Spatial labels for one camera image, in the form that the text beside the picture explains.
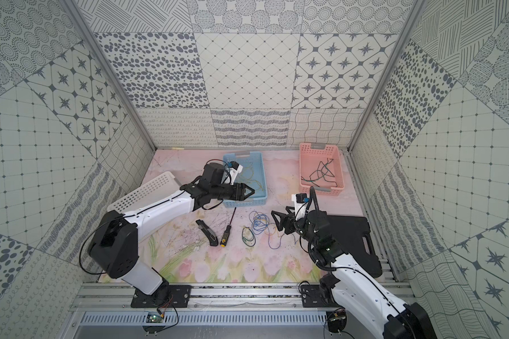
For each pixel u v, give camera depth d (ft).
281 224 2.35
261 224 3.00
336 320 2.40
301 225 2.21
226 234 2.89
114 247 1.45
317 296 2.40
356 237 2.75
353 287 1.67
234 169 2.55
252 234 2.89
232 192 2.45
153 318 2.35
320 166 3.60
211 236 2.83
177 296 2.41
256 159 3.65
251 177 3.58
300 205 2.30
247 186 2.56
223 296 2.50
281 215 2.39
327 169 3.64
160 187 3.32
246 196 2.55
